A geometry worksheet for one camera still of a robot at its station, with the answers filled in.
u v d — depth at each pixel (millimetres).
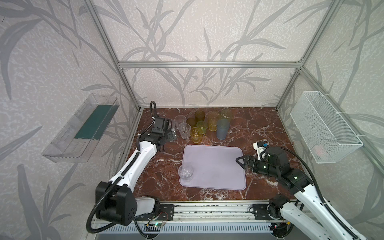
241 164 673
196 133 1025
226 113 1019
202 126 1052
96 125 645
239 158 703
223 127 1006
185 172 861
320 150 736
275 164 570
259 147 687
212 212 752
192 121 1050
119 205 396
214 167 958
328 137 628
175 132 770
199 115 1085
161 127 630
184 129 1048
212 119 1014
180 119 1034
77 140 662
